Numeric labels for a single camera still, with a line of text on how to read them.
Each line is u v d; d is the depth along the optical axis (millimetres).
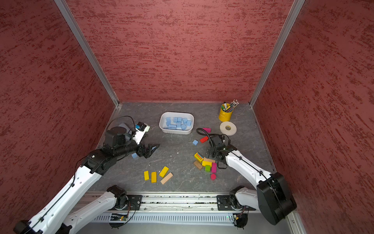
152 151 631
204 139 972
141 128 588
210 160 888
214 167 859
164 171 836
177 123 1065
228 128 1051
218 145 669
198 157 878
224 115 1035
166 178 811
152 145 631
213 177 824
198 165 874
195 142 974
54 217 387
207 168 839
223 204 740
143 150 609
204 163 875
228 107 1021
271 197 405
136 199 757
